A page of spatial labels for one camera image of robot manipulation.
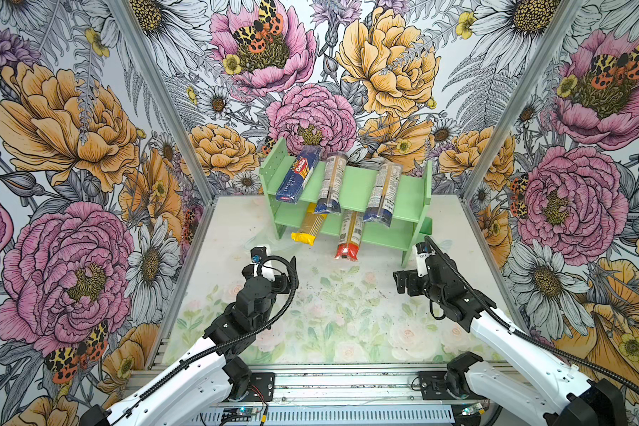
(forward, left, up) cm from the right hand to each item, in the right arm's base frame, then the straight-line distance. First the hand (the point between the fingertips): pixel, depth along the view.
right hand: (409, 280), depth 83 cm
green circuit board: (-31, +49, -11) cm, 59 cm away
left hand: (+1, +39, +9) cm, 40 cm away
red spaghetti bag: (+15, +17, +4) cm, 23 cm away
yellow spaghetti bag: (+19, +30, +5) cm, 36 cm away
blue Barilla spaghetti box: (+33, +32, +20) cm, 50 cm away
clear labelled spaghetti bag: (+19, +8, +19) cm, 27 cm away
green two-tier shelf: (+12, 0, +15) cm, 19 cm away
